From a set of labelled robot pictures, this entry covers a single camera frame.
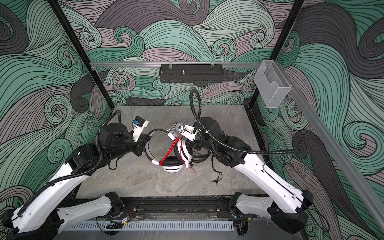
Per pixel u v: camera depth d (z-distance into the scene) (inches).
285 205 14.4
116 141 17.5
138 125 20.5
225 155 16.1
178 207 29.4
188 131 19.5
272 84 31.4
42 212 14.8
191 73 37.4
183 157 22.1
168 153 25.8
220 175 32.9
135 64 70.7
